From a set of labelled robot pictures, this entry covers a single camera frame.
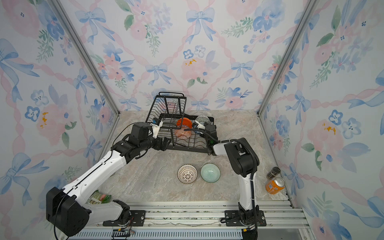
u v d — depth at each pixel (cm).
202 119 109
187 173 88
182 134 104
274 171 80
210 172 87
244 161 53
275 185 75
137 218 74
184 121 106
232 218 73
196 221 74
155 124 69
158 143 70
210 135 78
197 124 90
